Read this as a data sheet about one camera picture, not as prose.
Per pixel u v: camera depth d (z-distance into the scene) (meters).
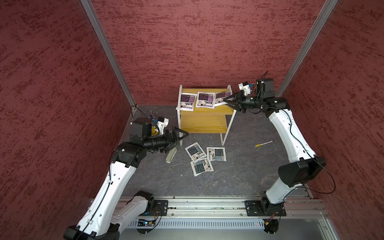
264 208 0.67
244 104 0.64
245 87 0.69
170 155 0.90
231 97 0.70
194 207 0.76
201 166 0.88
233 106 0.69
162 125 0.62
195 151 0.95
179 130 0.59
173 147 0.65
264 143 0.98
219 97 0.77
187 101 0.76
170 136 0.57
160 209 0.74
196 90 0.82
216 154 0.92
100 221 0.37
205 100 0.76
